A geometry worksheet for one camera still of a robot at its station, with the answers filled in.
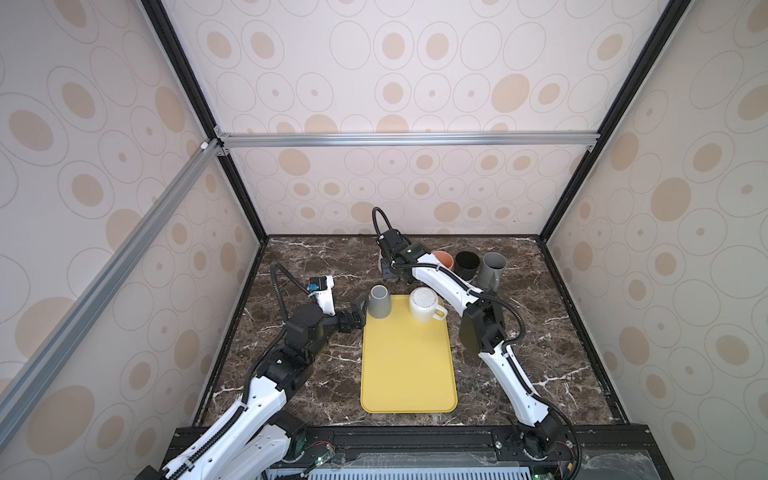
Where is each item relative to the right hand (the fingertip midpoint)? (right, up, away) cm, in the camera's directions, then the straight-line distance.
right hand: (391, 267), depth 101 cm
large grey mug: (+34, +1, -2) cm, 34 cm away
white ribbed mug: (+10, -11, -11) cm, 19 cm away
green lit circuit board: (-15, -44, -30) cm, 55 cm away
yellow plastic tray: (+5, -28, -15) cm, 33 cm away
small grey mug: (-4, -10, -9) cm, 15 cm away
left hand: (-8, -7, -27) cm, 29 cm away
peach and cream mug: (+19, +3, +1) cm, 19 cm away
